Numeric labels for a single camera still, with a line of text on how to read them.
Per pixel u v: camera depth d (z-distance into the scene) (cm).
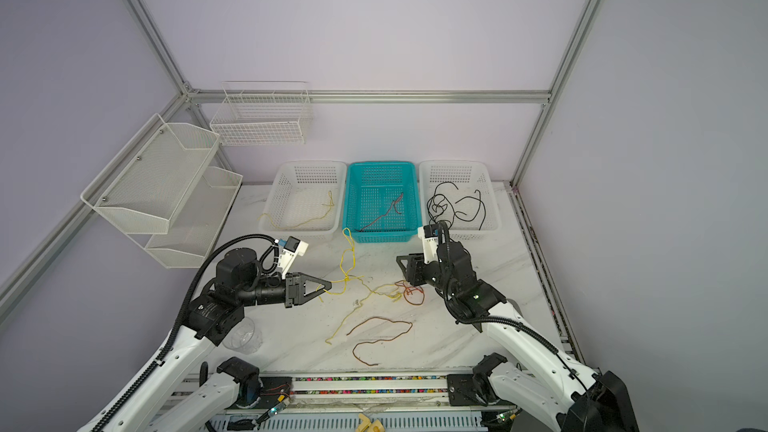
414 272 67
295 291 59
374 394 75
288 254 63
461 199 112
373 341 76
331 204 111
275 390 73
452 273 57
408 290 87
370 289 91
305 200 116
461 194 115
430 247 69
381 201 115
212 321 50
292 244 63
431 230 67
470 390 73
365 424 69
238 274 54
